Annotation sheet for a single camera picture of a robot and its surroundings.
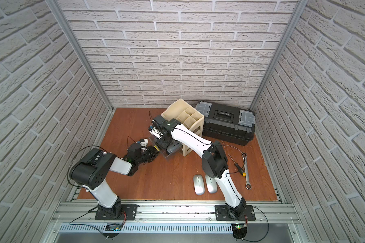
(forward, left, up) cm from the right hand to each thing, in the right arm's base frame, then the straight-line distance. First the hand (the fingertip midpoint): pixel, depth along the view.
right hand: (167, 140), depth 89 cm
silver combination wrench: (-26, -45, -12) cm, 53 cm away
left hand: (-2, +2, -4) cm, 5 cm away
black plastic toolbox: (+6, -37, +6) cm, 38 cm away
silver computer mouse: (-24, -17, -9) cm, 31 cm away
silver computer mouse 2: (-24, -24, -11) cm, 36 cm away
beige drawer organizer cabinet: (+7, -10, +17) cm, 21 cm away
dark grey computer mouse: (-5, -5, +1) cm, 7 cm away
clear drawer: (-8, +2, +1) cm, 8 cm away
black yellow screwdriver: (-16, -42, -10) cm, 46 cm away
